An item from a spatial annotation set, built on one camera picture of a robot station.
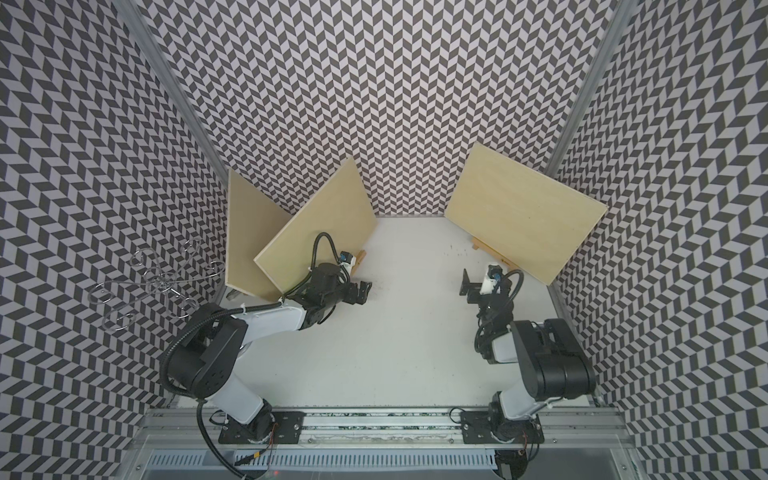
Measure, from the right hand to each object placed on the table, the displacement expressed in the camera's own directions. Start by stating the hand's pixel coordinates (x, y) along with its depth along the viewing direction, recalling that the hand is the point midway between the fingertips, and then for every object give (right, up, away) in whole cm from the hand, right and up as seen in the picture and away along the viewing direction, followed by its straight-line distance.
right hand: (481, 273), depth 90 cm
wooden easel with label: (+4, +9, +19) cm, 21 cm away
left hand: (-38, -3, +4) cm, 38 cm away
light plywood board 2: (-42, +15, -7) cm, 46 cm away
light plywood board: (+16, +16, +1) cm, 23 cm away
